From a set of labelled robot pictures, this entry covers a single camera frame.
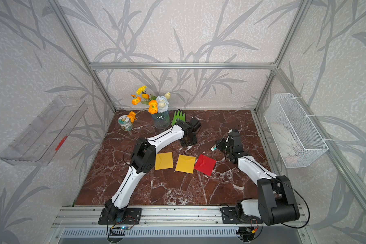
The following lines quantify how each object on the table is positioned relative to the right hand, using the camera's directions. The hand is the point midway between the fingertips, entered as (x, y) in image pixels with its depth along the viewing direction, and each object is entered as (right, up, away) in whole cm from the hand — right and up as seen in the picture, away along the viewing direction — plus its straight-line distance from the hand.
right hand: (216, 140), depth 90 cm
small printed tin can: (-61, +11, +13) cm, 63 cm away
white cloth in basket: (+33, 0, -14) cm, 36 cm away
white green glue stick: (-2, -4, -2) cm, 5 cm away
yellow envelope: (-19, -15, +1) cm, 24 cm away
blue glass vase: (-35, +12, +12) cm, 39 cm away
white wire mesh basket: (+33, +4, -21) cm, 39 cm away
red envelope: (-7, -15, +1) cm, 16 cm away
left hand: (-13, -4, +8) cm, 16 cm away
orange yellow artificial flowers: (-31, +20, -13) cm, 40 cm away
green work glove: (-24, +15, +25) cm, 38 cm away
